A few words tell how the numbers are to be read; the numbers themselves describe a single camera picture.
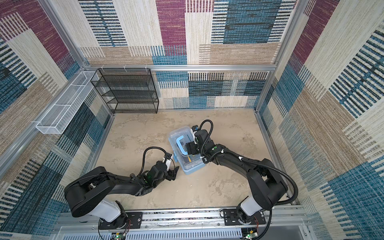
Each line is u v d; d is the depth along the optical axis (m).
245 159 0.51
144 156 0.73
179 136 0.92
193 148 0.78
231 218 0.73
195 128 0.78
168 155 0.78
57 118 0.71
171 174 0.80
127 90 1.11
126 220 0.71
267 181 0.48
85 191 0.45
